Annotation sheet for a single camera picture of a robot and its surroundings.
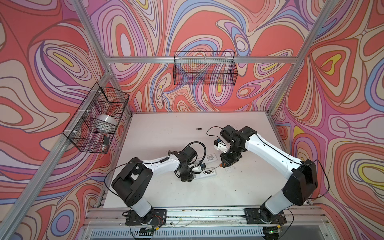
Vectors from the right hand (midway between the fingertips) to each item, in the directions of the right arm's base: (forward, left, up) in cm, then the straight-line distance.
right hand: (227, 167), depth 77 cm
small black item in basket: (+11, +61, +13) cm, 63 cm away
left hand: (+2, +20, -13) cm, 24 cm away
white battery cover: (+4, -4, -13) cm, 14 cm away
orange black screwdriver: (+1, +3, 0) cm, 4 cm away
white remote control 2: (+2, +11, -11) cm, 15 cm away
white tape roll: (+15, +59, +22) cm, 65 cm away
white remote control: (+11, +8, -12) cm, 18 cm away
